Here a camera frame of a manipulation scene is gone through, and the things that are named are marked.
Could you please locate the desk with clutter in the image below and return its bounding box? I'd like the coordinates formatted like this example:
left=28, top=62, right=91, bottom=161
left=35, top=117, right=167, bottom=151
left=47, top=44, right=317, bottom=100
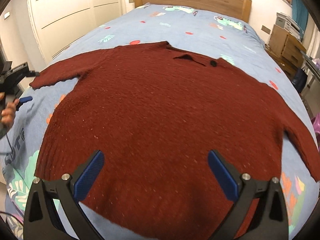
left=301, top=51, right=319, bottom=96

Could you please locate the wooden drawer cabinet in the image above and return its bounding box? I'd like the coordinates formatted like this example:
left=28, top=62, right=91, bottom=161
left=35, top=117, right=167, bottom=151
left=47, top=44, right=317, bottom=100
left=265, top=25, right=306, bottom=80

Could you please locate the person's left hand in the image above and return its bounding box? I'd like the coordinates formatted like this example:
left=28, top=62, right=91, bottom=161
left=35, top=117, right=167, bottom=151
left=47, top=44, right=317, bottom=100
left=1, top=99, right=19, bottom=130

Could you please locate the dark blue bag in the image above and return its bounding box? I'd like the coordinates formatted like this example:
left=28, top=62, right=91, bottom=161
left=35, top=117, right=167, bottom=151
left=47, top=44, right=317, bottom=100
left=292, top=68, right=308, bottom=93

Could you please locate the grey storage box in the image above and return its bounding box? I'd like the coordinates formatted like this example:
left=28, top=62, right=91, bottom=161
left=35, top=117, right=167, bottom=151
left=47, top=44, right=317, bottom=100
left=275, top=12, right=301, bottom=40

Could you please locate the dark red knitted sweater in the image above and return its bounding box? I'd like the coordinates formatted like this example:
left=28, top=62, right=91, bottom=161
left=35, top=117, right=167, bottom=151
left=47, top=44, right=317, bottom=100
left=31, top=42, right=319, bottom=239

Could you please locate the purple plastic stool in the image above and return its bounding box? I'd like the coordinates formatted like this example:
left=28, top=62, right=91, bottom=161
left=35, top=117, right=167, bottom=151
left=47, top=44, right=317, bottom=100
left=311, top=113, right=320, bottom=135

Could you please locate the white wardrobe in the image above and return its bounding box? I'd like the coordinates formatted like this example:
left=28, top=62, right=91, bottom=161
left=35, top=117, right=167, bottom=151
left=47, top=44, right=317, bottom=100
left=27, top=0, right=122, bottom=63

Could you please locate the teal curtain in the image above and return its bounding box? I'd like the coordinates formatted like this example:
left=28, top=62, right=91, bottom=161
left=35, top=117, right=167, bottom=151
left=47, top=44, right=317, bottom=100
left=292, top=0, right=309, bottom=40

